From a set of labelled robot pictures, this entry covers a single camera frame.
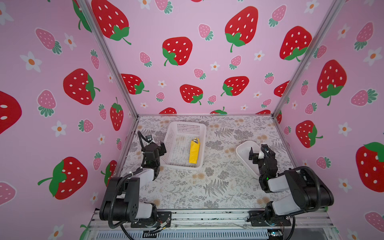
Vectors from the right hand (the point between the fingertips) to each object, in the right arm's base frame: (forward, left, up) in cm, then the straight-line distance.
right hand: (261, 148), depth 89 cm
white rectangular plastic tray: (+3, +9, -8) cm, 12 cm away
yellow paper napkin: (-2, +41, -8) cm, 42 cm away
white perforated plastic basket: (+5, +54, -8) cm, 55 cm away
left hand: (-5, +65, +2) cm, 66 cm away
